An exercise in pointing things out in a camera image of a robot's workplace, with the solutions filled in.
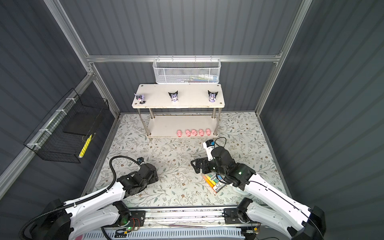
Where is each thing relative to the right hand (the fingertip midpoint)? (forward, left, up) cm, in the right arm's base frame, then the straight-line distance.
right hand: (199, 162), depth 73 cm
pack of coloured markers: (-3, -7, -17) cm, 19 cm away
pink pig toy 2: (+27, +3, -10) cm, 29 cm away
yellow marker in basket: (+5, +53, +11) cm, 54 cm away
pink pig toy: (+26, +7, -10) cm, 29 cm away
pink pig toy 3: (+27, -1, -11) cm, 29 cm away
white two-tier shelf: (+56, +16, -19) cm, 61 cm away
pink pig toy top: (+28, -6, -11) cm, 30 cm away
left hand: (0, +27, -15) cm, 31 cm away
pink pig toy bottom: (+26, +13, -10) cm, 31 cm away
